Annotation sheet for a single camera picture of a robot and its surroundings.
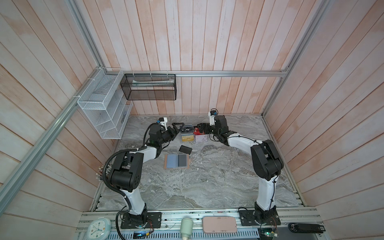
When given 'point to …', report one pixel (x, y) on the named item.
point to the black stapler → (305, 228)
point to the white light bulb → (186, 227)
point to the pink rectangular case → (217, 224)
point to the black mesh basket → (149, 86)
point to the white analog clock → (99, 229)
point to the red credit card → (196, 131)
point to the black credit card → (185, 149)
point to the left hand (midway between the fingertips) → (183, 128)
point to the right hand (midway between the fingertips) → (202, 124)
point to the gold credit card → (187, 138)
